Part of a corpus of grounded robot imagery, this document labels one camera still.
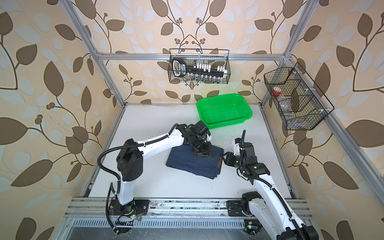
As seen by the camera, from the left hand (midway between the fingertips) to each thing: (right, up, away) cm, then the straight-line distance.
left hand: (214, 156), depth 78 cm
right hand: (+7, -2, +4) cm, 8 cm away
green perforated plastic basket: (+8, +26, +38) cm, 47 cm away
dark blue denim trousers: (-18, -4, +11) cm, 21 cm away
